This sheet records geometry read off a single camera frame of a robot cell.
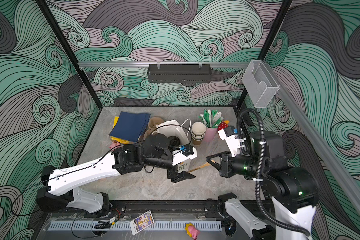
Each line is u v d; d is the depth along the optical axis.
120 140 0.95
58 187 0.38
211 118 0.92
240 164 0.41
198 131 0.92
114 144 0.95
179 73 0.96
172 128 0.82
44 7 0.72
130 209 0.74
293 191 0.28
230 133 0.43
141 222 0.68
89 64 0.96
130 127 1.00
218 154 0.47
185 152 0.46
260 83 0.79
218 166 0.46
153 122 1.04
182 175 0.50
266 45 0.85
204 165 0.51
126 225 0.70
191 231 0.65
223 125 1.01
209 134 0.93
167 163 0.48
